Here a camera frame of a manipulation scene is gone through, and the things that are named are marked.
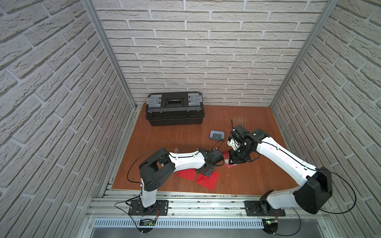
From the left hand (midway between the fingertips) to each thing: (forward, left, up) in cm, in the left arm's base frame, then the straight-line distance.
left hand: (207, 169), depth 86 cm
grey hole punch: (+22, -8, +3) cm, 24 cm away
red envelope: (-7, -2, -1) cm, 7 cm away
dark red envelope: (-1, -7, +22) cm, 23 cm away
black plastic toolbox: (+34, +21, +17) cm, 43 cm away
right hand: (-1, -13, +12) cm, 18 cm away
